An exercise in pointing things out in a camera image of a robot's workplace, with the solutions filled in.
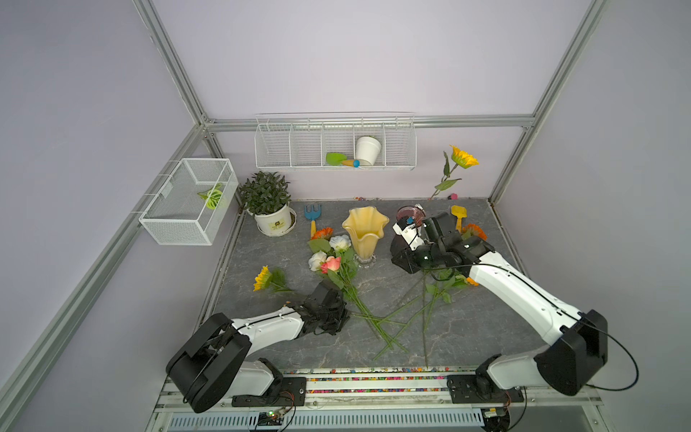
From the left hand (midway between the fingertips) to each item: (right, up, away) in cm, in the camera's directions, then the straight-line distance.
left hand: (354, 314), depth 86 cm
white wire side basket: (-51, +35, -3) cm, 62 cm away
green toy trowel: (-6, +53, +12) cm, 54 cm away
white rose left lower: (-14, +16, +11) cm, 24 cm away
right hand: (+12, +19, -7) cm, 24 cm away
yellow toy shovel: (+46, +34, +29) cm, 64 cm away
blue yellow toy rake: (-18, +33, +30) cm, 48 cm away
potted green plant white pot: (-32, +39, +10) cm, 51 cm away
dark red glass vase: (+21, +32, +5) cm, 39 cm away
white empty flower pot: (+5, +55, +6) cm, 55 cm away
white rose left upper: (-5, +22, +14) cm, 26 cm away
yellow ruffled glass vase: (+4, +29, +6) cm, 30 cm away
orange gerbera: (+45, +27, +17) cm, 55 cm away
